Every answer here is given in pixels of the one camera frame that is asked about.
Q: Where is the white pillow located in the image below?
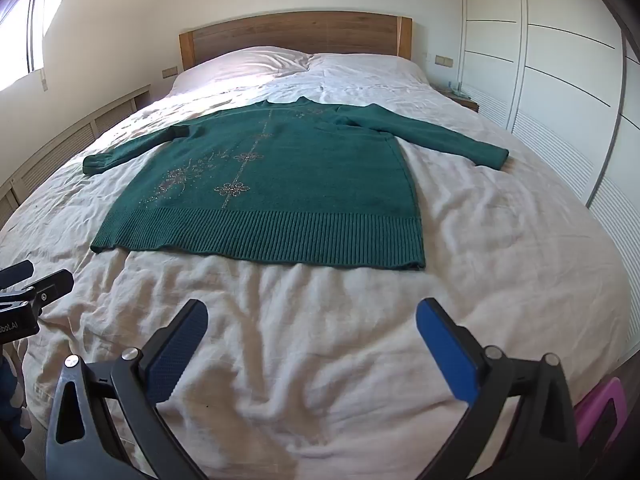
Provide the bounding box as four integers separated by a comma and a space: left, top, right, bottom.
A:
172, 46, 312, 93
306, 53, 423, 88

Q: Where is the slatted radiator cover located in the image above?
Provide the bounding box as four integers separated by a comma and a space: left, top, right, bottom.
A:
0, 85, 152, 233

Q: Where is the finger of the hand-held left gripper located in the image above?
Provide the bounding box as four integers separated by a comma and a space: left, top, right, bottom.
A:
0, 269, 75, 318
0, 260, 34, 293

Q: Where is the white wardrobe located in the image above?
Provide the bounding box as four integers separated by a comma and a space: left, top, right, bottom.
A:
457, 0, 640, 261

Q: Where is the person's left hand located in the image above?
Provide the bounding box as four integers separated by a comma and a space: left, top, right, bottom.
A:
0, 352, 32, 458

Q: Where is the wooden nightstand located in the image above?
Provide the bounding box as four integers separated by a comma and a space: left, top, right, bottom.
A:
434, 82, 481, 113

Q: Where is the green knit sweater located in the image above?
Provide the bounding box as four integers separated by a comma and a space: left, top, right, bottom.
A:
82, 96, 510, 272

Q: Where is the window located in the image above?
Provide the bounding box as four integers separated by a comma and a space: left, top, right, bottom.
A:
0, 0, 52, 92

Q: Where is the pink plastic object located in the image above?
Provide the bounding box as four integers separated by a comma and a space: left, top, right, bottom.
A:
574, 377, 628, 461

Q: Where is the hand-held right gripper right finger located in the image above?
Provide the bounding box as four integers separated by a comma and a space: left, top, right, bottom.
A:
416, 297, 581, 480

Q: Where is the bed with white sheet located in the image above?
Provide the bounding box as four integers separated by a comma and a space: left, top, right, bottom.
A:
0, 46, 632, 480

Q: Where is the wooden headboard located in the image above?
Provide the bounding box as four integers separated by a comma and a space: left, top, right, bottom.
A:
179, 11, 413, 72

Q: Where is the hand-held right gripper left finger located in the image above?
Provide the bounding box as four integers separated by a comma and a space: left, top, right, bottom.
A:
44, 299, 209, 480

